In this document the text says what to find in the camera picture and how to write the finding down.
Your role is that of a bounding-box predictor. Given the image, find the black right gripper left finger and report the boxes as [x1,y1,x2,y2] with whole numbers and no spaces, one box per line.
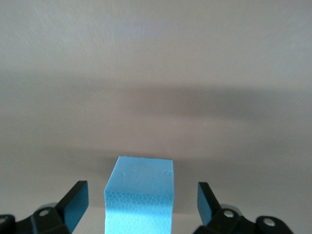
[0,180,89,234]

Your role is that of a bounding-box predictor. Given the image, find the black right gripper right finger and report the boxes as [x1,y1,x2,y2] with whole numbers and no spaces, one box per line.
[197,181,293,234]

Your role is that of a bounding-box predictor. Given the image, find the blue foam block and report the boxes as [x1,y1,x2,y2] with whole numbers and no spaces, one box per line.
[103,156,176,234]

